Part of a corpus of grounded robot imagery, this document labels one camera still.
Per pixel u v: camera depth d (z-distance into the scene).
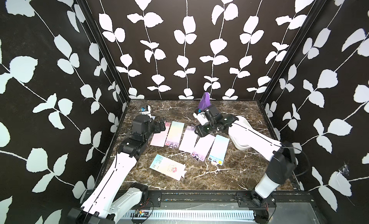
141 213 0.71
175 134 1.02
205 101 0.95
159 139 0.99
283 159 0.43
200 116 0.71
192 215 0.70
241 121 1.04
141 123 0.52
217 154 0.90
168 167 0.86
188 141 0.96
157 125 0.66
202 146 0.93
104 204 0.39
